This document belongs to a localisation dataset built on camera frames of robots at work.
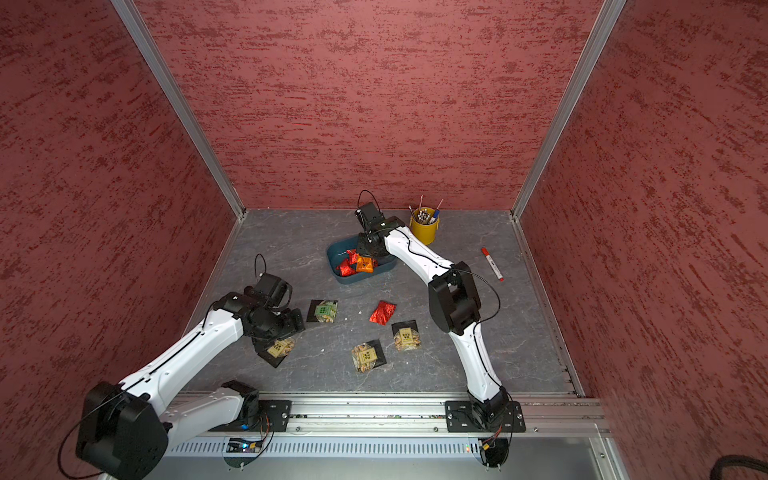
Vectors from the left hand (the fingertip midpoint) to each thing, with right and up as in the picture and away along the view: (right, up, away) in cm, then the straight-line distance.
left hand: (289, 340), depth 81 cm
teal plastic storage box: (+9, +24, +24) cm, 34 cm away
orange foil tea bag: (+20, +20, +12) cm, 30 cm away
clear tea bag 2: (+33, -1, +7) cm, 33 cm away
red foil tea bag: (+14, +22, +23) cm, 35 cm away
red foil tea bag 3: (+26, +5, +9) cm, 28 cm away
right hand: (+20, +23, +15) cm, 34 cm away
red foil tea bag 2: (+13, +18, +18) cm, 28 cm away
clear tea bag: (+21, -6, +3) cm, 22 cm away
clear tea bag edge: (-4, -4, +5) cm, 7 cm away
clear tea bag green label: (+6, +5, +12) cm, 14 cm away
